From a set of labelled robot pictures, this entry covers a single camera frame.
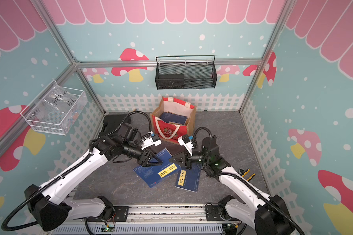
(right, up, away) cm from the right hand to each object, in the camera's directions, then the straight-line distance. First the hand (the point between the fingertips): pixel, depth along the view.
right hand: (171, 159), depth 67 cm
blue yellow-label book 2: (-8, -7, 0) cm, 11 cm away
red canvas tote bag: (-2, +11, +28) cm, 30 cm away
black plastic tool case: (-46, +18, +40) cm, 64 cm away
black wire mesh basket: (+15, +48, +27) cm, 58 cm away
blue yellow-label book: (-1, +21, +34) cm, 39 cm away
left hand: (-6, -1, 0) cm, 6 cm away
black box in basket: (-1, +42, +21) cm, 47 cm away
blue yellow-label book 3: (+9, -16, +18) cm, 26 cm away
